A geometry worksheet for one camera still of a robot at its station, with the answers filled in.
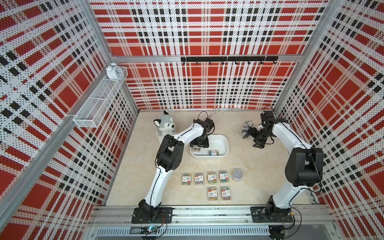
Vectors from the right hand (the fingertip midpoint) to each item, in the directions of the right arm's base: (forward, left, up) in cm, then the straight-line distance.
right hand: (250, 139), depth 89 cm
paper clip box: (-1, +33, -9) cm, 34 cm away
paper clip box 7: (-28, +24, -9) cm, 38 cm away
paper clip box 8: (-28, +16, -9) cm, 34 cm away
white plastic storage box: (+2, +18, -13) cm, 22 cm away
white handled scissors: (+34, +16, -12) cm, 40 cm away
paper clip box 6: (-19, +17, -9) cm, 27 cm away
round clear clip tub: (-18, +9, -9) cm, 22 cm away
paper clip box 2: (-4, +22, -9) cm, 24 cm away
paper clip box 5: (-20, +24, -9) cm, 32 cm away
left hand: (+2, +30, -9) cm, 31 cm away
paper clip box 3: (-20, +38, -9) cm, 44 cm away
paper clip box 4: (-20, +31, -10) cm, 38 cm away
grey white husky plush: (+6, +51, +6) cm, 52 cm away
